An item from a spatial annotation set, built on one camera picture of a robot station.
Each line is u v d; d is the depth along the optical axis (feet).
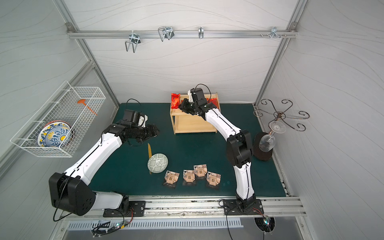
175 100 2.88
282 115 2.37
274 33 2.51
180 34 2.55
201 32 2.38
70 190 1.29
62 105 2.31
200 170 2.82
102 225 2.35
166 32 2.51
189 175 2.76
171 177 2.75
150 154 3.06
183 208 2.46
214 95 3.23
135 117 2.10
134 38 2.56
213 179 2.73
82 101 2.57
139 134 2.22
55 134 2.04
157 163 2.90
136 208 2.42
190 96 2.69
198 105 2.31
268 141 2.36
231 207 2.38
